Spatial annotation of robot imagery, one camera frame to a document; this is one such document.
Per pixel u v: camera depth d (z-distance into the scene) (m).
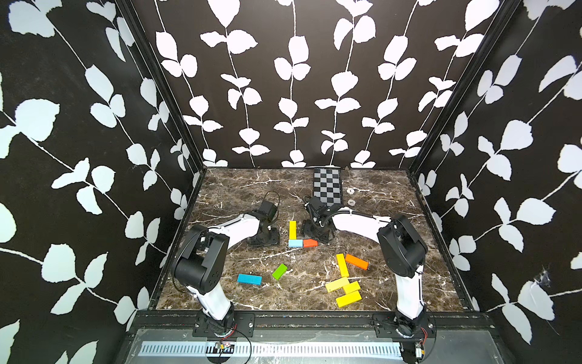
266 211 0.76
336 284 0.83
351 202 1.07
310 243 0.91
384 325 0.73
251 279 0.84
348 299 0.80
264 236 0.80
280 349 0.70
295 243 0.93
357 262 0.88
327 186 1.11
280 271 0.85
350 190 1.12
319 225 0.70
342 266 0.87
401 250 0.51
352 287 0.82
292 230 0.96
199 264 0.47
